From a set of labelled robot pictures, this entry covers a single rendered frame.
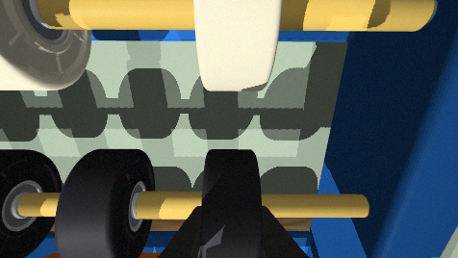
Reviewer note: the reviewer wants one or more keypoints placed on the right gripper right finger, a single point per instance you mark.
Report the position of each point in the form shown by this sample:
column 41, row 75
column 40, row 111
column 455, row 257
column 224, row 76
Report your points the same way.
column 276, row 241

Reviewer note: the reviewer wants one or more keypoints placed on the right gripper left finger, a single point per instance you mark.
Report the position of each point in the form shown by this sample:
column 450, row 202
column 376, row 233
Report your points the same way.
column 186, row 243

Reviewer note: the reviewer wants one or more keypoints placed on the light brown wooden block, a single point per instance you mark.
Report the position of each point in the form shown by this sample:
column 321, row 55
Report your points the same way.
column 290, row 224

